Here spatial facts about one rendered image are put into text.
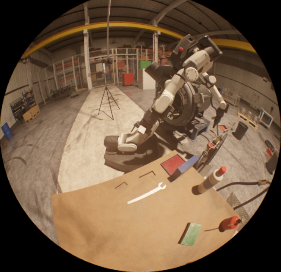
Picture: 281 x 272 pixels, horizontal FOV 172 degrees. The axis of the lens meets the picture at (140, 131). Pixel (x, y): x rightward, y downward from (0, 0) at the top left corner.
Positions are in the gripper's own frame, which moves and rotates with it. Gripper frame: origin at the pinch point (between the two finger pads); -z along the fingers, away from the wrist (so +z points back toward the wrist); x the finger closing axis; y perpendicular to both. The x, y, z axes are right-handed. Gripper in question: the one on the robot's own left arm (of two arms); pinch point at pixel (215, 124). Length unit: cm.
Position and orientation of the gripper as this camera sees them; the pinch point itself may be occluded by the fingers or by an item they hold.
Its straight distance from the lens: 112.5
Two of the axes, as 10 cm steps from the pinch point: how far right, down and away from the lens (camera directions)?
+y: -4.7, -5.2, 7.1
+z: -0.1, -8.0, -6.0
